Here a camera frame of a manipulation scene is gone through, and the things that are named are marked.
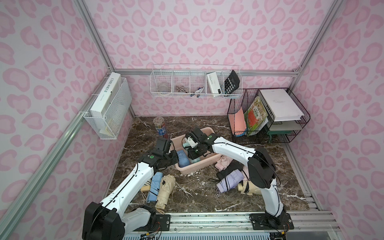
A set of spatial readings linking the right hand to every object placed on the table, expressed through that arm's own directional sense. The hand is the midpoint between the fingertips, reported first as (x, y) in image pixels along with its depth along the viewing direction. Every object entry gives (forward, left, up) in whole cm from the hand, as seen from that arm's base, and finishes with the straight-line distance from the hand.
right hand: (189, 155), depth 89 cm
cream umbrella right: (-17, -31, -3) cm, 36 cm away
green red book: (+28, -44, +5) cm, 52 cm away
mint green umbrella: (+2, +1, +8) cm, 9 cm away
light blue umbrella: (-2, +4, -4) cm, 6 cm away
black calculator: (+36, -26, +24) cm, 51 cm away
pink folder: (+32, -36, -7) cm, 48 cm away
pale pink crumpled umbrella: (-3, -20, -2) cm, 21 cm away
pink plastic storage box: (-7, -10, +6) cm, 14 cm away
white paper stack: (+27, -57, +14) cm, 64 cm away
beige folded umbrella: (-17, +10, +1) cm, 20 cm away
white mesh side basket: (+2, +37, +24) cm, 44 cm away
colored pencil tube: (+14, +18, +9) cm, 24 cm away
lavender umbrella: (-14, -23, -4) cm, 27 cm away
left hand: (-4, +6, +6) cm, 9 cm away
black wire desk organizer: (+15, -55, +3) cm, 57 cm away
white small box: (+36, -15, +25) cm, 46 cm away
